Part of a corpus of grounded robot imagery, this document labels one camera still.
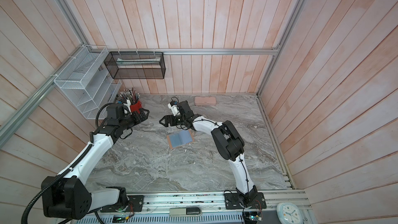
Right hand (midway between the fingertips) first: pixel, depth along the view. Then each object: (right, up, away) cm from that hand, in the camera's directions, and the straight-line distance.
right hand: (164, 121), depth 94 cm
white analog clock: (+61, -40, -25) cm, 77 cm away
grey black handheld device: (+14, -39, -26) cm, 49 cm away
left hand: (-9, +4, -10) cm, 14 cm away
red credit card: (-21, +9, +9) cm, 24 cm away
